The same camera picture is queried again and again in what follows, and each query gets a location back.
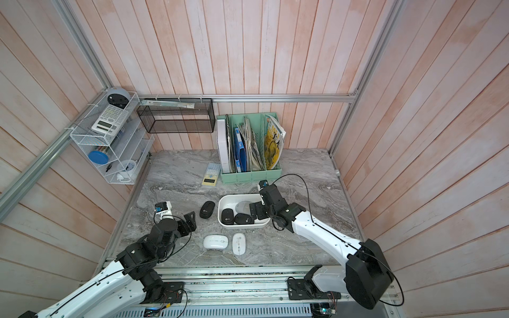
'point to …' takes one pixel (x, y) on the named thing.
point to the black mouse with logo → (227, 216)
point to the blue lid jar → (98, 157)
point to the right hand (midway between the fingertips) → (259, 203)
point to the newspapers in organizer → (254, 158)
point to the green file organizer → (257, 120)
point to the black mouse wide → (242, 218)
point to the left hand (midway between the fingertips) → (186, 218)
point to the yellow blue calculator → (211, 174)
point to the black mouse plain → (207, 209)
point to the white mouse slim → (239, 244)
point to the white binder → (223, 143)
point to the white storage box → (230, 201)
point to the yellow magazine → (274, 135)
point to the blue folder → (240, 153)
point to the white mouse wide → (215, 242)
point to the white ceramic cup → (126, 169)
